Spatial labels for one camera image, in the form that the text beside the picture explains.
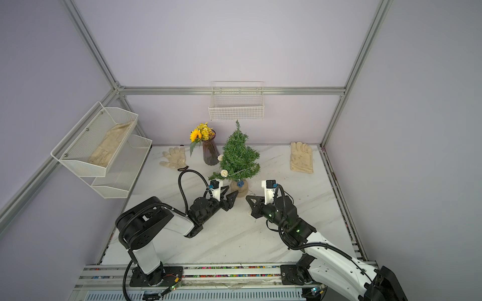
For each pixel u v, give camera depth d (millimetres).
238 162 749
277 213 576
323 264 604
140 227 485
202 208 687
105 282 732
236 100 947
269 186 666
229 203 792
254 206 700
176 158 1147
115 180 887
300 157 1144
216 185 750
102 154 758
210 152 1019
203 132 930
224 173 763
